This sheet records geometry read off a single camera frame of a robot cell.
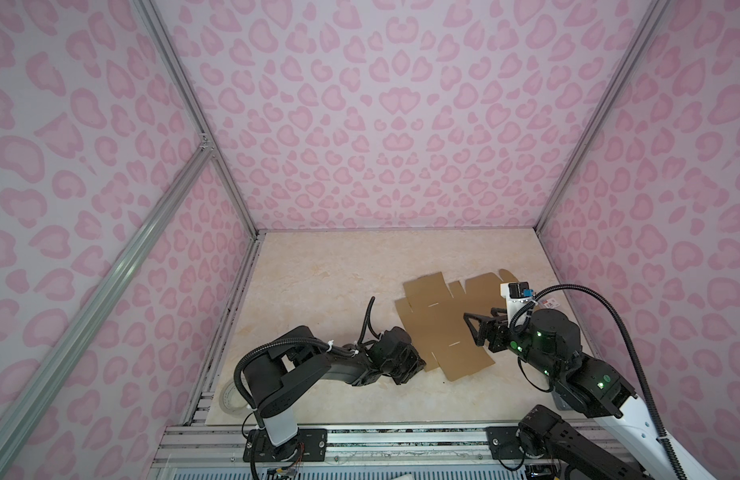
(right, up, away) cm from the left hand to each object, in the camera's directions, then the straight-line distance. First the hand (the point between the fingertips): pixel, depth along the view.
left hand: (433, 360), depth 84 cm
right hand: (+7, +16, -16) cm, 24 cm away
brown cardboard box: (+3, +11, +15) cm, 19 cm away
